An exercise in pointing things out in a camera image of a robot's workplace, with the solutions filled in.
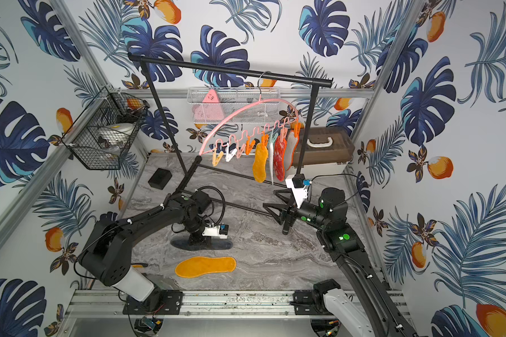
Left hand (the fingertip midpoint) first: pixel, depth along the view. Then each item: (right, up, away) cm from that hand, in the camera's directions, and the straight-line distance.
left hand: (207, 239), depth 84 cm
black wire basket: (-43, +35, -5) cm, 56 cm away
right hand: (+24, +19, -18) cm, 35 cm away
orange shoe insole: (-4, -10, -1) cm, 11 cm away
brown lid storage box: (+51, +40, +14) cm, 66 cm away
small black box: (-30, +24, +26) cm, 46 cm away
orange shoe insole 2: (+21, +30, -3) cm, 37 cm away
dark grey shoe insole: (+2, -1, -2) cm, 3 cm away
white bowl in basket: (-34, +42, -4) cm, 54 cm away
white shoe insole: (+33, +38, +2) cm, 51 cm away
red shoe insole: (+29, +34, +2) cm, 45 cm away
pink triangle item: (0, +54, +7) cm, 54 cm away
